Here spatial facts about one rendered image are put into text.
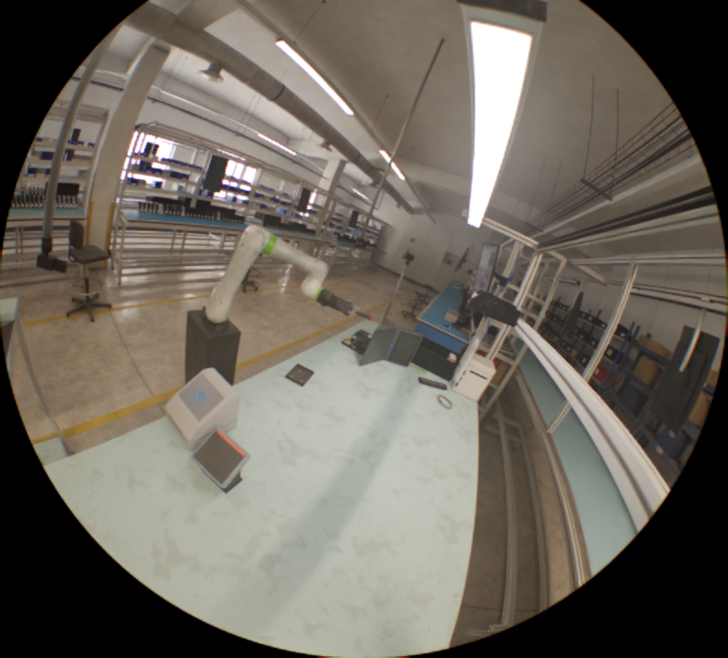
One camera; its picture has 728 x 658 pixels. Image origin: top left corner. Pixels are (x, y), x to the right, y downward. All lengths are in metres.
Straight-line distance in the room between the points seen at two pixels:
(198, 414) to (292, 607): 0.48
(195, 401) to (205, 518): 0.29
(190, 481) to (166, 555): 0.20
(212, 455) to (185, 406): 0.16
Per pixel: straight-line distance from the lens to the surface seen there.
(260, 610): 0.61
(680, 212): 0.61
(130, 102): 4.39
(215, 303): 1.31
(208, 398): 0.68
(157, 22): 3.65
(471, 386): 1.44
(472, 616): 2.07
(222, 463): 0.60
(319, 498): 0.70
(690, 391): 1.84
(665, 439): 3.92
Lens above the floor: 1.61
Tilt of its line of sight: 14 degrees down
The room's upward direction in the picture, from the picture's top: 21 degrees clockwise
